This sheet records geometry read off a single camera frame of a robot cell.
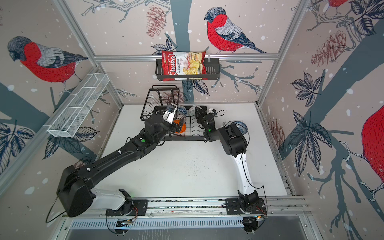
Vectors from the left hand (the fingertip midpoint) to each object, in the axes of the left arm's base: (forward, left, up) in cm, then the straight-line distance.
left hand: (175, 112), depth 75 cm
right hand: (+18, -8, -18) cm, 27 cm away
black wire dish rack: (-6, -5, 0) cm, 7 cm away
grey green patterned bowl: (+19, -8, -18) cm, 28 cm away
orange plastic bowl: (-8, -5, -2) cm, 10 cm away
